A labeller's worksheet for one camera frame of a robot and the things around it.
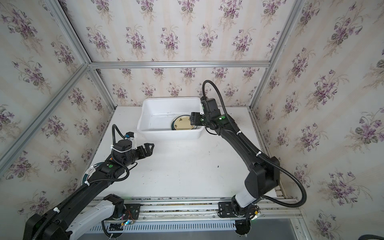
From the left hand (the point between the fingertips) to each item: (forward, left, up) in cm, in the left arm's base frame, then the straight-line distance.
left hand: (148, 146), depth 81 cm
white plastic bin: (+28, +3, -12) cm, 30 cm away
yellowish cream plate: (+26, -17, -11) cm, 33 cm away
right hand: (+13, -29, +11) cm, 34 cm away
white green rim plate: (-9, +36, -14) cm, 39 cm away
